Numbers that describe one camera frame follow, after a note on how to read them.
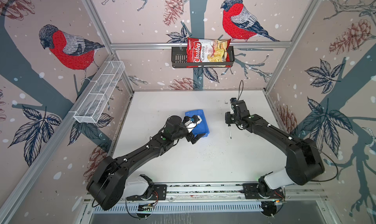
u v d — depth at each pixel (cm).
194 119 67
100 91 79
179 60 94
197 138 71
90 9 75
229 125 88
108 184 41
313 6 76
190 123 67
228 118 80
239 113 68
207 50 88
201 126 98
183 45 92
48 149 52
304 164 43
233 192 75
